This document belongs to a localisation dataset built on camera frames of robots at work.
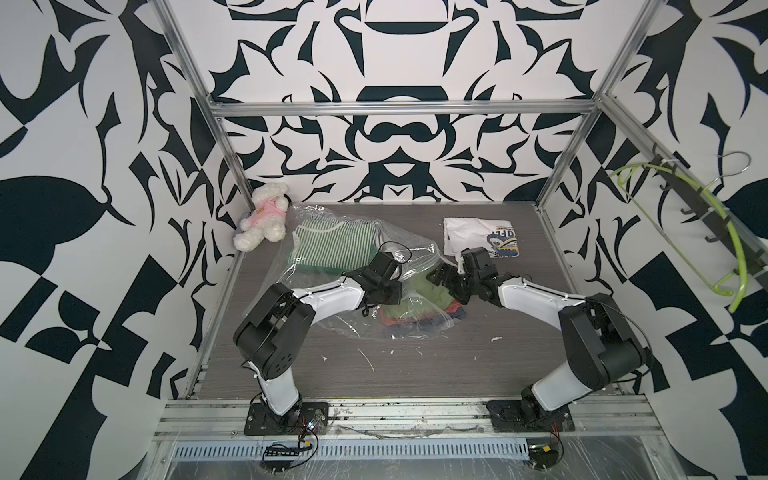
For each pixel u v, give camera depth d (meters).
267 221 1.04
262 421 0.72
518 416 0.74
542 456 0.70
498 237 1.08
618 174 0.85
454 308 0.87
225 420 0.76
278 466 0.69
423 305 0.85
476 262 0.73
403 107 0.94
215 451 0.78
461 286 0.79
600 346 0.45
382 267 0.73
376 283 0.71
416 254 0.90
